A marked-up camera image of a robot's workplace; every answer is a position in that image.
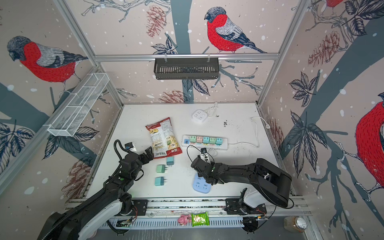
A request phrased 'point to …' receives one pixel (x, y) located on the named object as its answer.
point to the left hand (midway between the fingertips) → (144, 149)
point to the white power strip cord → (267, 126)
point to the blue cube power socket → (200, 184)
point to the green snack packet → (200, 219)
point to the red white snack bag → (164, 141)
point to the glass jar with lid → (295, 224)
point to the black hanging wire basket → (186, 68)
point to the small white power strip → (201, 116)
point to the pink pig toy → (184, 219)
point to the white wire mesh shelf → (68, 120)
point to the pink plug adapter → (199, 139)
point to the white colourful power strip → (185, 142)
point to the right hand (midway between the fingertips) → (201, 168)
